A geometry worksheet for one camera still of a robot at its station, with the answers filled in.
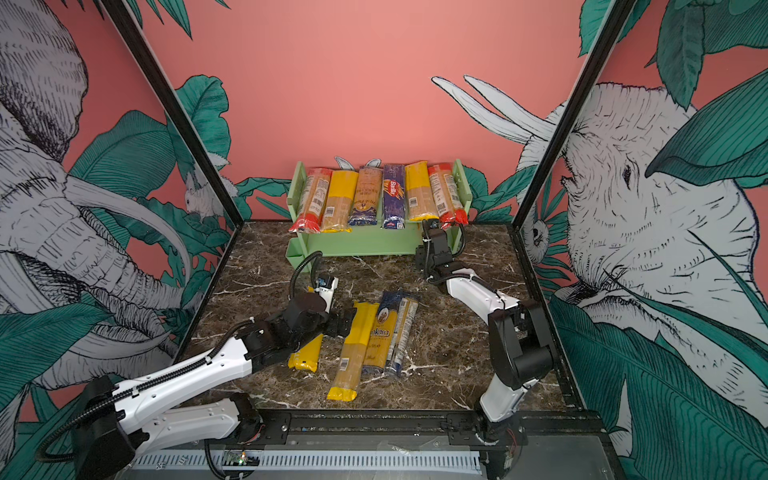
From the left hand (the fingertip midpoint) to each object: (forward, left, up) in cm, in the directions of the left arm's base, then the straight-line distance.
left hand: (343, 302), depth 77 cm
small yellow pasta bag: (+25, -6, +12) cm, 28 cm away
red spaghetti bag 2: (+27, -30, +12) cm, 43 cm away
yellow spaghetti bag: (+26, +1, +12) cm, 29 cm away
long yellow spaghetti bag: (-8, -2, -15) cm, 17 cm away
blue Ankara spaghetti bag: (-3, -10, -14) cm, 17 cm away
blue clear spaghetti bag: (+2, -17, -15) cm, 23 cm away
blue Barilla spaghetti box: (+28, -14, +12) cm, 33 cm away
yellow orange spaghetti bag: (+27, -22, +11) cm, 37 cm away
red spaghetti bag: (+26, +8, +12) cm, 30 cm away
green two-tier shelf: (+24, -4, -3) cm, 25 cm away
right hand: (+21, -24, -1) cm, 32 cm away
